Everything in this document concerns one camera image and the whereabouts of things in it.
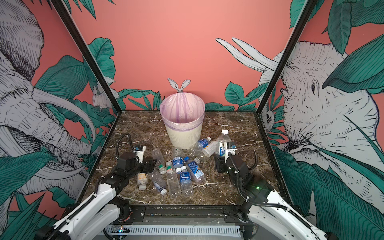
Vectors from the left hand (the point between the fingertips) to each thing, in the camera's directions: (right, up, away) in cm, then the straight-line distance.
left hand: (150, 157), depth 83 cm
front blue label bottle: (+20, -14, -2) cm, 25 cm away
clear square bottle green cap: (+13, -16, 0) cm, 21 cm away
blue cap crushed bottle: (+26, -8, -2) cm, 28 cm away
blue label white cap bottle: (+15, -2, +5) cm, 16 cm away
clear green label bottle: (+1, -1, +12) cm, 12 cm away
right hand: (+36, +5, -12) cm, 38 cm away
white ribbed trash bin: (+18, +8, +15) cm, 25 cm away
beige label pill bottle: (-4, -11, -3) cm, 12 cm away
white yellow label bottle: (+35, +3, +9) cm, 37 cm away
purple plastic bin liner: (+17, +28, +18) cm, 37 cm away
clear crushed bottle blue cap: (+4, -14, +1) cm, 15 cm away
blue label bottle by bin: (+29, +6, +12) cm, 32 cm away
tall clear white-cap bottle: (+38, +10, -17) cm, 43 cm away
